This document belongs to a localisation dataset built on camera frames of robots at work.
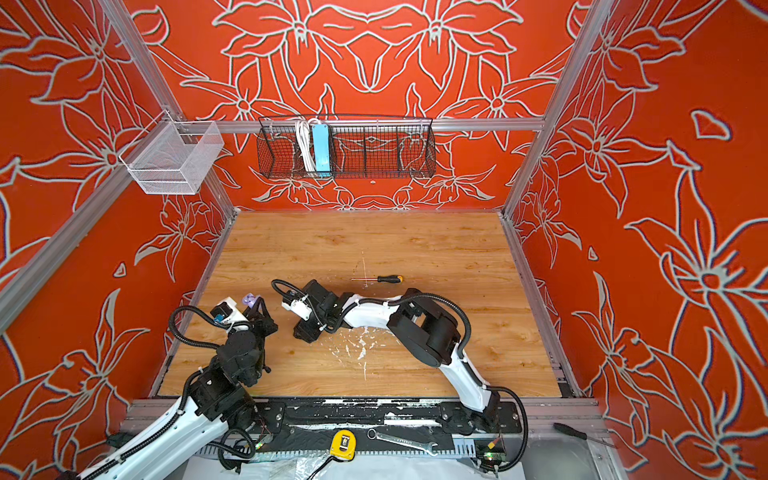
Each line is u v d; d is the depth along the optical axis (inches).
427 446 27.4
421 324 22.0
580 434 27.6
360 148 38.4
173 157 36.2
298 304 31.2
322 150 35.4
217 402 21.9
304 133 34.5
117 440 26.9
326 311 28.0
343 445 26.9
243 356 21.9
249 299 29.1
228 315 24.9
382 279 38.5
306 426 28.6
